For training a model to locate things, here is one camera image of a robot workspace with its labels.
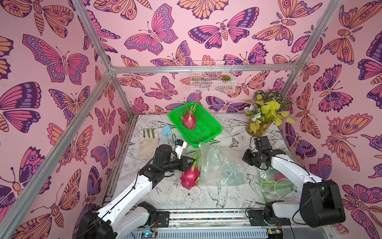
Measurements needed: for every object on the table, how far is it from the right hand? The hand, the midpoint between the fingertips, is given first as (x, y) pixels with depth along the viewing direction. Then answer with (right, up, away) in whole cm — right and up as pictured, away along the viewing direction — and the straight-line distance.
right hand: (243, 157), depth 89 cm
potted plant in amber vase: (+15, +30, 0) cm, 33 cm away
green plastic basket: (-20, +19, +24) cm, 36 cm away
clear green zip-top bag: (-12, -5, +2) cm, 14 cm away
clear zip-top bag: (+13, -12, -11) cm, 21 cm away
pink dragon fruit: (-33, +23, +16) cm, 43 cm away
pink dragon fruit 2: (-32, -6, -19) cm, 37 cm away
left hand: (-29, +1, -13) cm, 32 cm away
